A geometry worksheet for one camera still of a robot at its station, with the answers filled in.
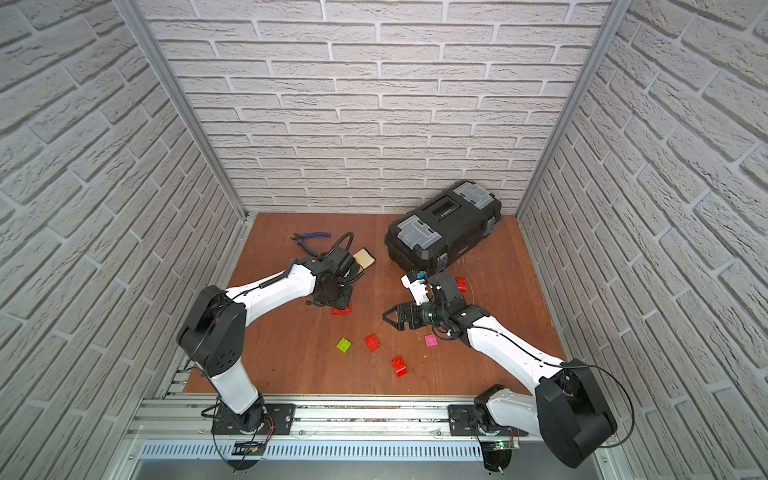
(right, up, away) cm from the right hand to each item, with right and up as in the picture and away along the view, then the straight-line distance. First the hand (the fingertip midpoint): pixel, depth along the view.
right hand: (397, 314), depth 80 cm
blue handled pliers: (-35, +23, +32) cm, 53 cm away
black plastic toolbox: (+15, +26, +15) cm, 33 cm away
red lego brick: (-7, -9, +5) cm, 13 cm away
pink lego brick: (+10, -9, +5) cm, 14 cm away
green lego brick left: (-16, -10, +5) cm, 19 cm away
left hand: (-16, +3, +10) cm, 19 cm away
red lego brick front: (+1, -15, +1) cm, 15 cm away
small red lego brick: (-17, -2, +11) cm, 20 cm away
